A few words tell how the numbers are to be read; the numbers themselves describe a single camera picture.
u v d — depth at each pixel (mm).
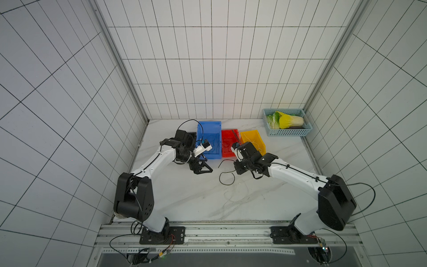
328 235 661
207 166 731
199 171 712
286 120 1095
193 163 713
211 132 1036
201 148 731
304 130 1061
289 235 657
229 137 1016
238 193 855
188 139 740
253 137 1067
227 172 876
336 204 426
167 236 673
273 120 1099
